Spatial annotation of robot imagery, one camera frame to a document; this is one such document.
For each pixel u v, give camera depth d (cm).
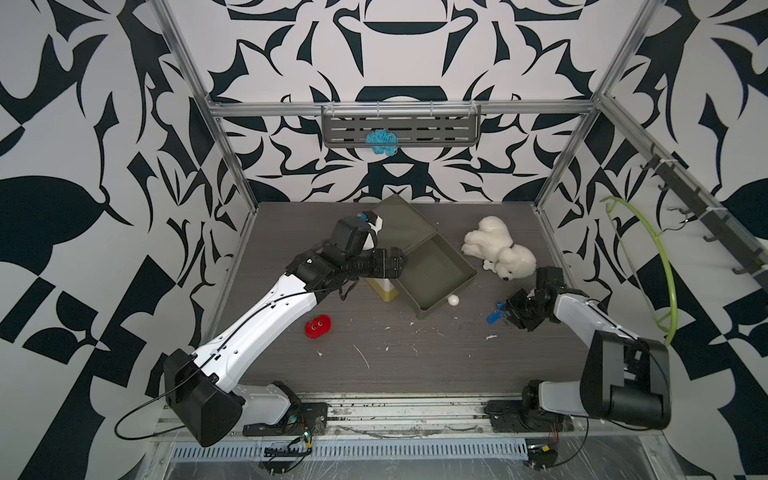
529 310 76
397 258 64
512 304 80
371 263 64
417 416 76
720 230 55
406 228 92
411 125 94
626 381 43
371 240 57
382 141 91
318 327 87
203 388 38
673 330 64
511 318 83
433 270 91
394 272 64
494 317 92
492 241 98
